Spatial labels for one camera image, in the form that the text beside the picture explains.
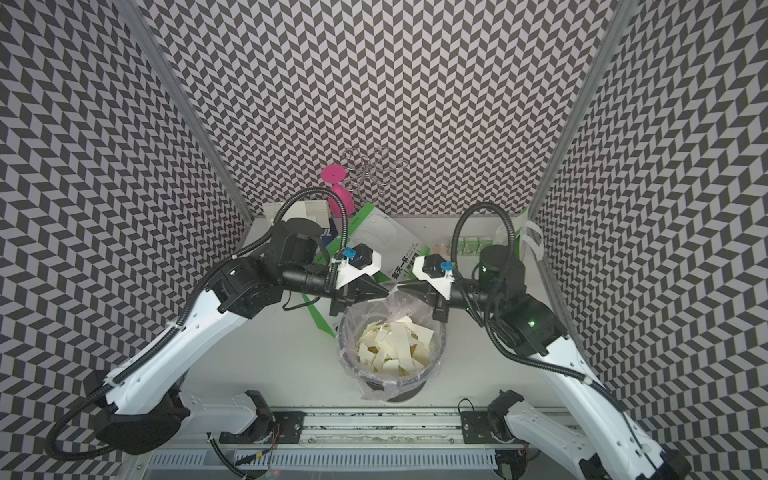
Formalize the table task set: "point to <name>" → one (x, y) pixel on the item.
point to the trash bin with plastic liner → (372, 383)
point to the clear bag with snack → (442, 249)
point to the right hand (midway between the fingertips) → (404, 289)
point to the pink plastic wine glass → (335, 174)
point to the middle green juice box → (468, 246)
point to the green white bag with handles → (529, 236)
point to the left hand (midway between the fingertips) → (382, 296)
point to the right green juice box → (483, 242)
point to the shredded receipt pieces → (395, 347)
